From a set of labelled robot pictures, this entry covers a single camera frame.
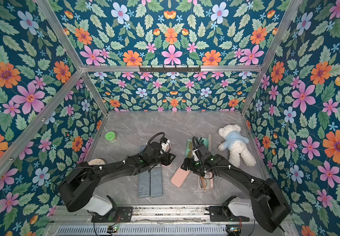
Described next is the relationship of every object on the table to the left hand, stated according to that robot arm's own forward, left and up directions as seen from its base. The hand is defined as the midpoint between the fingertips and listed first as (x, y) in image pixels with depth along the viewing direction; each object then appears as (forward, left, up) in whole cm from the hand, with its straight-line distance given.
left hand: (175, 155), depth 85 cm
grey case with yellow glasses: (-12, +12, -7) cm, 19 cm away
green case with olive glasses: (+9, -9, -10) cm, 16 cm away
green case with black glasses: (+13, -22, -8) cm, 27 cm away
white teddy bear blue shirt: (+6, -38, 0) cm, 38 cm away
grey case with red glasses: (+11, +22, -6) cm, 25 cm away
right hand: (-7, -7, -2) cm, 9 cm away
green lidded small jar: (+20, +44, -4) cm, 48 cm away
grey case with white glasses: (-13, +19, -7) cm, 24 cm away
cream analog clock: (+4, +50, -7) cm, 50 cm away
